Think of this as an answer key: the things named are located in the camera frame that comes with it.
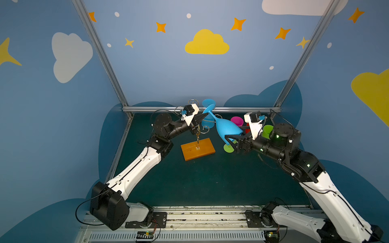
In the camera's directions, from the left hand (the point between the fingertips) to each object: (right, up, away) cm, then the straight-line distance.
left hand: (204, 109), depth 64 cm
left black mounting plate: (-22, -55, +11) cm, 60 cm away
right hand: (+12, -9, -5) cm, 16 cm away
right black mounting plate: (+26, -54, +11) cm, 61 cm away
